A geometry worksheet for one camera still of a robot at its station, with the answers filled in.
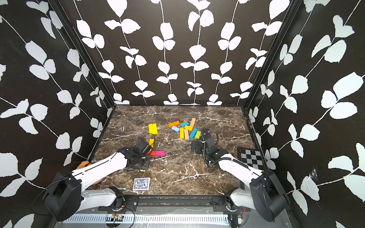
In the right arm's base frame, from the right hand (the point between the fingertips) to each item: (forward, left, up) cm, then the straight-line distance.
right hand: (196, 141), depth 88 cm
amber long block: (+12, +10, -8) cm, 17 cm away
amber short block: (+17, +5, -8) cm, 19 cm away
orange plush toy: (-12, +71, -8) cm, 72 cm away
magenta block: (-3, +25, -11) cm, 27 cm away
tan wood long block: (+12, +7, -9) cm, 16 cm away
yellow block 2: (+15, +31, -8) cm, 36 cm away
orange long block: (+20, +19, -9) cm, 29 cm away
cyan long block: (+12, +2, -9) cm, 15 cm away
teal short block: (+20, +9, -9) cm, 24 cm away
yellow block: (+19, +35, -9) cm, 41 cm away
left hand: (-12, +30, -6) cm, 33 cm away
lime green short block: (+11, -2, -9) cm, 14 cm away
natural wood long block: (+23, +2, -9) cm, 25 cm away
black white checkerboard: (-8, -36, -8) cm, 37 cm away
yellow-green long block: (-16, +33, -5) cm, 37 cm away
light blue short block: (+17, +15, -9) cm, 24 cm away
